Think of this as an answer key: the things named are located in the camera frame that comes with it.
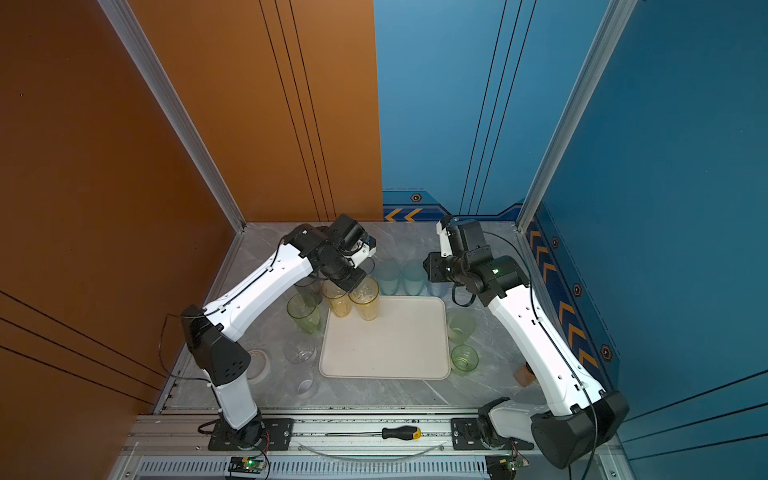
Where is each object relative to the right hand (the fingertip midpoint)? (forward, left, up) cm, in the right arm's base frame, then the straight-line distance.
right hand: (427, 263), depth 73 cm
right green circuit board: (-39, -17, -30) cm, 52 cm away
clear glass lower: (-20, +35, -27) cm, 48 cm away
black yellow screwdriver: (-32, +5, -27) cm, 42 cm away
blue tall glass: (+8, -7, -25) cm, 27 cm away
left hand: (0, +18, -7) cm, 20 cm away
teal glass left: (+11, +11, -19) cm, 24 cm away
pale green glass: (-5, -11, -24) cm, 27 cm away
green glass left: (-1, +36, -21) cm, 42 cm away
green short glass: (-14, -11, -27) cm, 33 cm away
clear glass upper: (-12, +36, -26) cm, 46 cm away
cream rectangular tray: (-7, +4, -28) cm, 30 cm away
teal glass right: (+11, +2, -20) cm, 23 cm away
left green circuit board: (-38, +45, -29) cm, 66 cm away
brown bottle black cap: (-20, -25, -22) cm, 39 cm away
